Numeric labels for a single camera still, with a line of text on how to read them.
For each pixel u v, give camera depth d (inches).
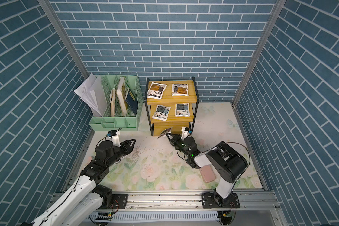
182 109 36.0
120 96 36.6
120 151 26.2
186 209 28.4
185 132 32.7
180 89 31.0
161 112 35.8
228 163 19.0
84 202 22.7
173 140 30.4
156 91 30.4
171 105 37.1
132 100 43.2
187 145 27.0
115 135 27.7
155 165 34.1
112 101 36.9
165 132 35.0
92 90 34.9
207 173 31.7
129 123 42.0
